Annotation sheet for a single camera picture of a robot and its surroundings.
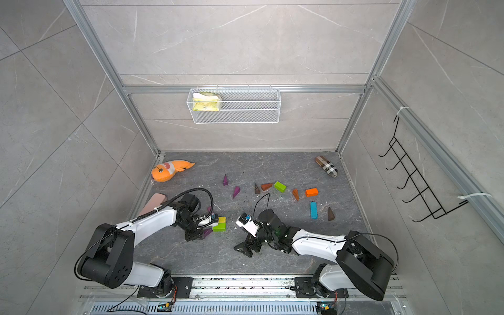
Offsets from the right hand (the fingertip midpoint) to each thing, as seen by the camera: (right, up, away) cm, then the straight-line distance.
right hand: (241, 238), depth 79 cm
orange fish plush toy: (-43, +27, +22) cm, 55 cm away
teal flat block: (+34, +8, +15) cm, 39 cm away
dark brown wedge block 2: (+42, +7, +13) cm, 44 cm away
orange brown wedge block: (+27, +16, +21) cm, 38 cm away
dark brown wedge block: (+6, +18, +22) cm, 29 cm away
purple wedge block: (-16, +1, +6) cm, 17 cm away
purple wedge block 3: (-4, +17, +22) cm, 29 cm away
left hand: (-19, +1, +9) cm, 21 cm away
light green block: (+19, +19, +22) cm, 35 cm away
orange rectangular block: (+35, +16, +22) cm, 44 cm away
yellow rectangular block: (-10, +5, +9) cm, 14 cm away
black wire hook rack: (+62, +16, -20) cm, 67 cm away
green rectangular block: (-10, +3, +7) cm, 12 cm away
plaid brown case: (+46, +30, +31) cm, 63 cm away
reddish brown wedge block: (+11, +19, +24) cm, 32 cm away
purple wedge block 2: (-11, +22, +26) cm, 35 cm away
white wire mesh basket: (-5, +62, +22) cm, 66 cm away
